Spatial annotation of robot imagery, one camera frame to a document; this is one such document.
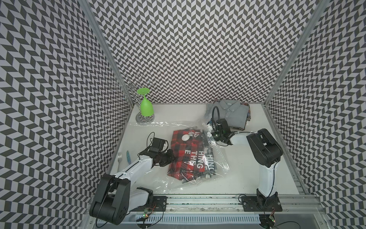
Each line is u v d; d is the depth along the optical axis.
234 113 1.02
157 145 0.69
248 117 1.04
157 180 0.80
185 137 0.90
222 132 0.81
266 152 0.53
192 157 0.83
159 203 0.72
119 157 0.89
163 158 0.74
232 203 0.75
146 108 0.88
